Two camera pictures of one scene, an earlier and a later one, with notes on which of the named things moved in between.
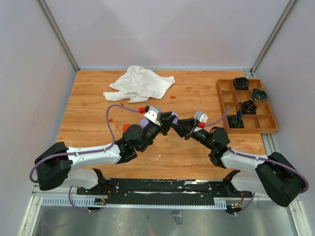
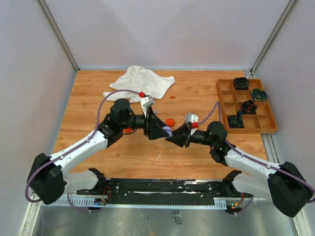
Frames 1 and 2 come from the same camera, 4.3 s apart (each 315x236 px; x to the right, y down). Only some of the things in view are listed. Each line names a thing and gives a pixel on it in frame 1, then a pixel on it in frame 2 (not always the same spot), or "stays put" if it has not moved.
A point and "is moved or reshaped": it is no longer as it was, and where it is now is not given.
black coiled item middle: (248, 107) stays put
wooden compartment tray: (262, 122) stays put
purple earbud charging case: (175, 119) is moved or reshaped
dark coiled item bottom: (236, 121) stays put
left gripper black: (166, 123) → (153, 127)
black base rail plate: (160, 191) stays put
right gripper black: (186, 132) → (181, 135)
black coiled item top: (241, 83) stays put
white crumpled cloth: (139, 84) stays put
